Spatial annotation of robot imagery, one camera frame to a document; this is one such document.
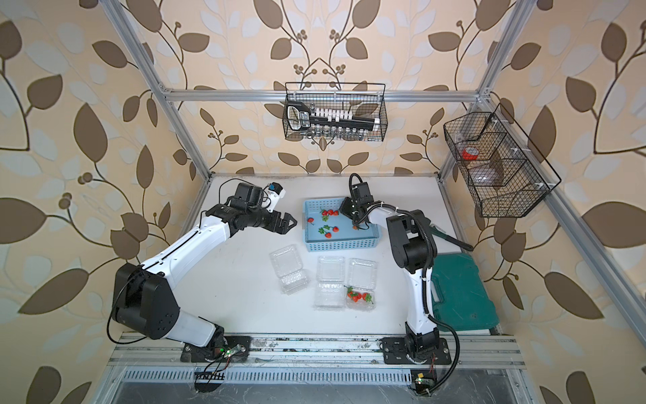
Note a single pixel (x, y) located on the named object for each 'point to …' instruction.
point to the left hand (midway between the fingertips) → (282, 215)
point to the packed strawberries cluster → (355, 296)
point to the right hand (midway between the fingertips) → (341, 208)
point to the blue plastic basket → (346, 239)
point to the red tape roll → (470, 153)
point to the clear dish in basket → (484, 176)
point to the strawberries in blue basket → (325, 213)
